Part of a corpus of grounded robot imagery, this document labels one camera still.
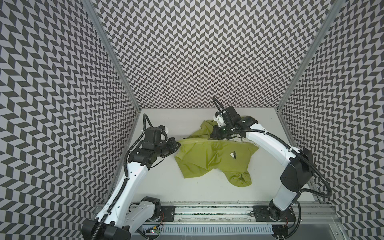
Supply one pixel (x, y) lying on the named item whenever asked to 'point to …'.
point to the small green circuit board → (155, 231)
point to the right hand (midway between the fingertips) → (212, 133)
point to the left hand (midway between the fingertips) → (180, 143)
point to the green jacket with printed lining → (200, 155)
